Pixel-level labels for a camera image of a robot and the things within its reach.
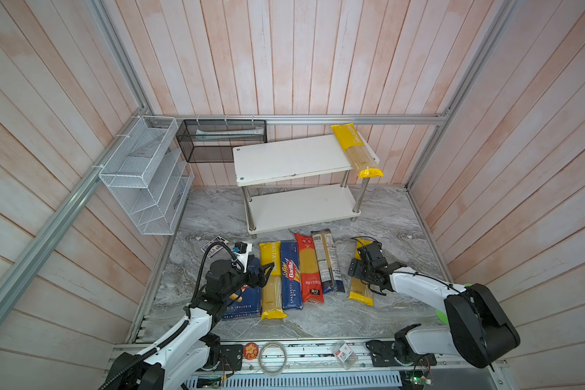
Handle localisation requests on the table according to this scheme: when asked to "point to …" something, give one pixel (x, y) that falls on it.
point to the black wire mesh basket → (212, 140)
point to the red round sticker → (251, 351)
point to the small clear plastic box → (344, 354)
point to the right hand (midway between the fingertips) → (360, 269)
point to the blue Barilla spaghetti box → (292, 297)
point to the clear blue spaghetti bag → (330, 270)
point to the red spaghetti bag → (310, 277)
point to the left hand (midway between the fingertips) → (263, 264)
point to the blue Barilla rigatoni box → (247, 301)
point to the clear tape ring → (273, 374)
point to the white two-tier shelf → (297, 159)
